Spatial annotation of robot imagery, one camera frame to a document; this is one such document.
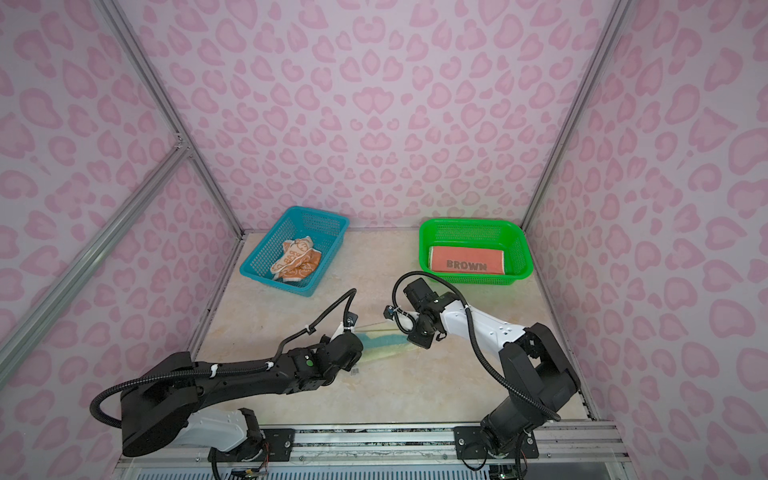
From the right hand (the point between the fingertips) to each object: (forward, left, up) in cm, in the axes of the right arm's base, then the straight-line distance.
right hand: (416, 327), depth 88 cm
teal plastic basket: (+41, +34, -3) cm, 54 cm away
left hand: (-5, +18, 0) cm, 18 cm away
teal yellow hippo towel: (-4, +9, -1) cm, 10 cm away
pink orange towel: (+27, -18, -2) cm, 33 cm away
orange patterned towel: (+26, +41, -1) cm, 48 cm away
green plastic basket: (+38, -29, +1) cm, 47 cm away
